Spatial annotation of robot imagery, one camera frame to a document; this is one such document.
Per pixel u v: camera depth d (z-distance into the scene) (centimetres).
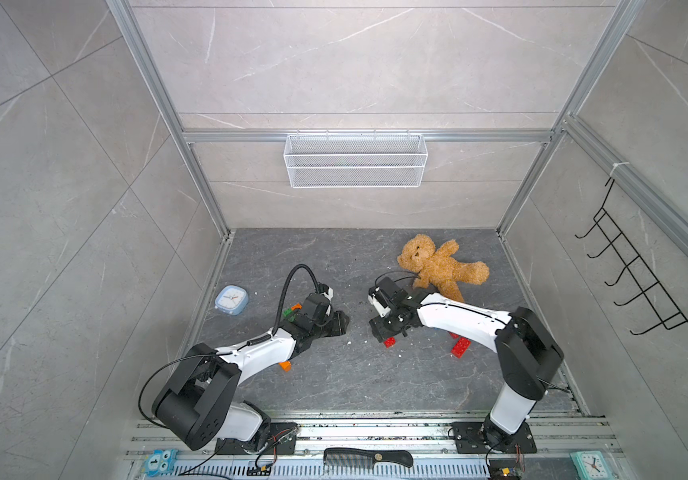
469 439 73
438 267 99
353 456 71
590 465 69
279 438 72
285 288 68
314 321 69
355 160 100
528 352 46
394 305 69
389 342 88
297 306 69
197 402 42
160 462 69
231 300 97
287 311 67
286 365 84
